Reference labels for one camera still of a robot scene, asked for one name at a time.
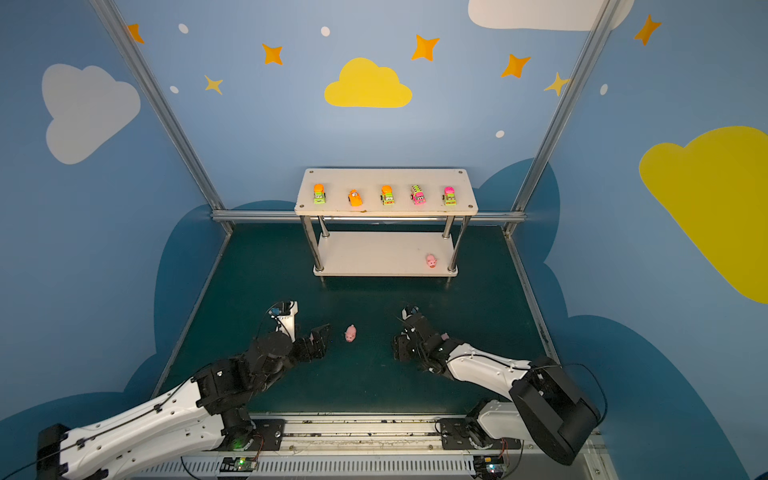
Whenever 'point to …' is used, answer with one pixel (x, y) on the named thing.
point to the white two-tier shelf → (389, 254)
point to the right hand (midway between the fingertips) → (403, 338)
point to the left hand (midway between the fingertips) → (321, 330)
